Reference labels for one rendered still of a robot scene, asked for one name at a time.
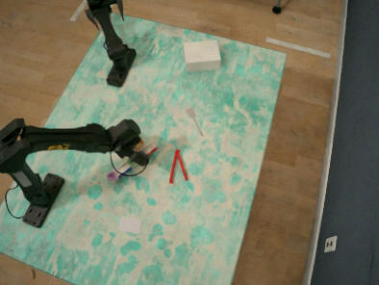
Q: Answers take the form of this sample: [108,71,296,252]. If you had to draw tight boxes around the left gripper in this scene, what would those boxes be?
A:
[85,0,124,31]

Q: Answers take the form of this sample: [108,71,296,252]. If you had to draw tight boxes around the orange translucent pill bottle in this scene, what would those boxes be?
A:
[135,140,144,150]

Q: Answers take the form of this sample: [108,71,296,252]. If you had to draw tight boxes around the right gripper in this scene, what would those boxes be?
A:
[116,136,146,166]

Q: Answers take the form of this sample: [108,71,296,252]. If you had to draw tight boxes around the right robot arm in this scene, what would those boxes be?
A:
[0,118,141,228]

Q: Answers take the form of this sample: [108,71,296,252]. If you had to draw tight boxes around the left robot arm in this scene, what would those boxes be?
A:
[95,6,136,85]

